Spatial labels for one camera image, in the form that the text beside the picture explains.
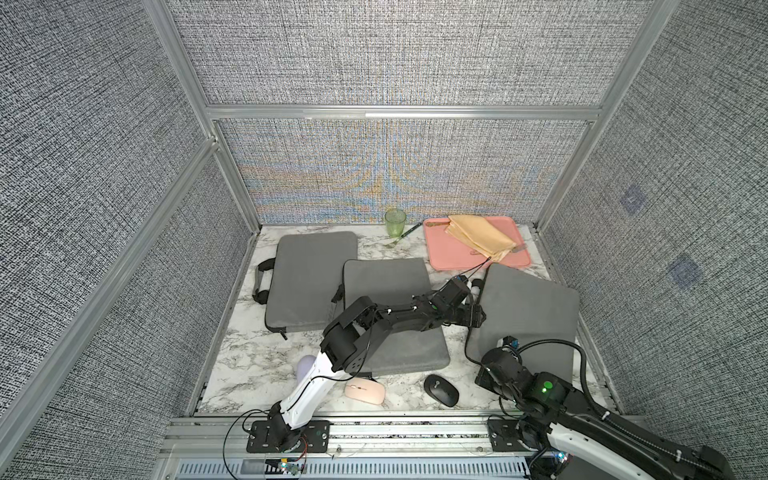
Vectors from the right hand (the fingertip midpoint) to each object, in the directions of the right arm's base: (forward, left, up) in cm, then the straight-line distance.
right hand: (475, 366), depth 83 cm
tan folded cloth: (+52, -12, -3) cm, 53 cm away
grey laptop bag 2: (+28, +23, 0) cm, 36 cm away
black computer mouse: (-6, +10, 0) cm, 12 cm away
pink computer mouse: (-6, +31, 0) cm, 31 cm away
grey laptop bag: (+27, +54, -1) cm, 61 cm away
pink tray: (+43, +3, -4) cm, 43 cm away
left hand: (+14, -5, +2) cm, 15 cm away
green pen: (+54, +14, -3) cm, 56 cm away
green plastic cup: (+52, +21, +4) cm, 56 cm away
